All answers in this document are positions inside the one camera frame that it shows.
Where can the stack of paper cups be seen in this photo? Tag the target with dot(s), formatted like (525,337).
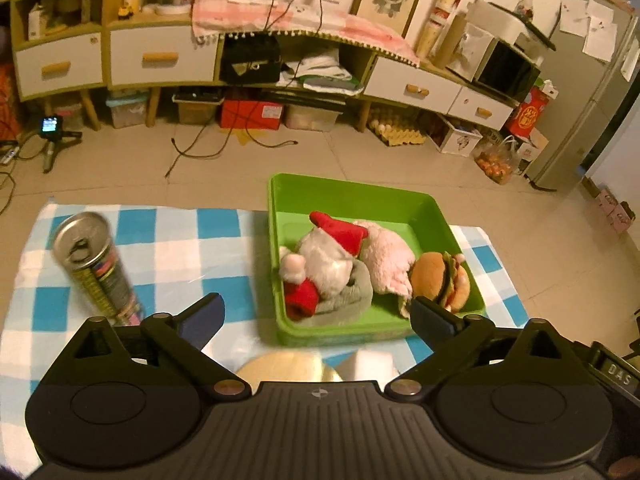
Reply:
(433,26)

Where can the blue white checkered tablecloth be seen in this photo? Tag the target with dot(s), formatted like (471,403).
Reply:
(172,257)

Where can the red gift box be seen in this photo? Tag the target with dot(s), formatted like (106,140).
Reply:
(525,117)

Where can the wooden shelf unit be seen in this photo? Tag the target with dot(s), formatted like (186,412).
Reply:
(57,48)

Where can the tall drink can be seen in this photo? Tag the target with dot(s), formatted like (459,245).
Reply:
(83,245)

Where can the hamburger plush toy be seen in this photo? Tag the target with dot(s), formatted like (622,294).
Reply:
(441,278)

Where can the egg carton tray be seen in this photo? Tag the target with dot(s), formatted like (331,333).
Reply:
(395,130)

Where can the green plastic bin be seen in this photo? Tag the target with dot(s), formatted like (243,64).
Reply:
(414,216)

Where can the grey fuzzy cloth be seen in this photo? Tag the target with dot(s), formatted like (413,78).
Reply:
(348,306)

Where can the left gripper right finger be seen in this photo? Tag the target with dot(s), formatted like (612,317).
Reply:
(456,344)

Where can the bag of oranges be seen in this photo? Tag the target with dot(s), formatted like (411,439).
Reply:
(499,161)

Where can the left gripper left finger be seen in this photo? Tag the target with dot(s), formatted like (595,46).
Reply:
(181,338)

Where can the pink fluffy plush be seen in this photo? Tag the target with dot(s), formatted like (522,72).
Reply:
(388,258)

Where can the black microwave oven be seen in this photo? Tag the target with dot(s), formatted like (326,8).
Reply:
(489,62)

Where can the santa plush toy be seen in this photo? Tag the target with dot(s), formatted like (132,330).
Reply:
(319,267)

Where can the red box under cabinet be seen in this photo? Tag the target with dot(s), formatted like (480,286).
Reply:
(248,114)

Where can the white storage crate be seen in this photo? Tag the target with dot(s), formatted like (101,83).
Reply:
(453,136)

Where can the grey refrigerator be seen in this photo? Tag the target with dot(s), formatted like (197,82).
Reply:
(595,62)

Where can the small camera on tripod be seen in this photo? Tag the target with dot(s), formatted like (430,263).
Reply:
(54,135)

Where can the white printer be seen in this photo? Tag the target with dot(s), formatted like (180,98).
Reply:
(508,26)

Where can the black bag in cabinet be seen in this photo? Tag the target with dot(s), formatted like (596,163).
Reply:
(250,59)

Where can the wooden tv cabinet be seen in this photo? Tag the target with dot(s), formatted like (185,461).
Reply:
(154,55)

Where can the pink table runner cloth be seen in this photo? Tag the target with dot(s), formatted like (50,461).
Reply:
(212,17)

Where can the glass jar gold lid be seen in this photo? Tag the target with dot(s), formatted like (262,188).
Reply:
(287,366)

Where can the white foam block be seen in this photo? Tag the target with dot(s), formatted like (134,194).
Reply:
(368,365)

